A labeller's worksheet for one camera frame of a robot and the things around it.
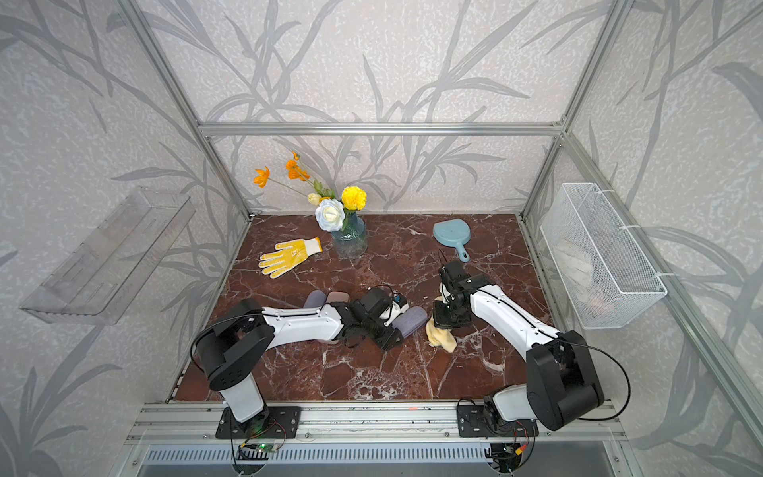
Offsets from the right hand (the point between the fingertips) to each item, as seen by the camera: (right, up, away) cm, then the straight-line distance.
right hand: (438, 320), depth 86 cm
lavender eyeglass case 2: (-8, 0, +3) cm, 9 cm away
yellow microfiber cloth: (0, -2, -7) cm, 7 cm away
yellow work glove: (-53, +18, +23) cm, 60 cm away
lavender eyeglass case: (-39, +4, +8) cm, 40 cm away
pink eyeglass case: (-32, +5, +9) cm, 34 cm away
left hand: (-12, -5, +1) cm, 13 cm away
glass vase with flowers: (-28, +30, -10) cm, 42 cm away
